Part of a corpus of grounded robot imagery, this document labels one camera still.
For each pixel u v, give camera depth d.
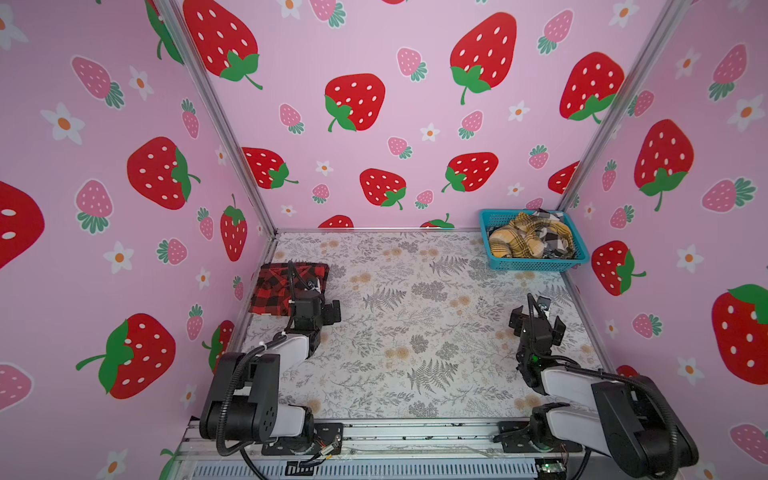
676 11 0.68
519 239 1.04
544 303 0.75
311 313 0.71
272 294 0.98
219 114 0.86
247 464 0.69
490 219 1.17
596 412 0.47
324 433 0.75
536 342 0.66
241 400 0.44
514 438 0.73
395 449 0.73
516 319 0.83
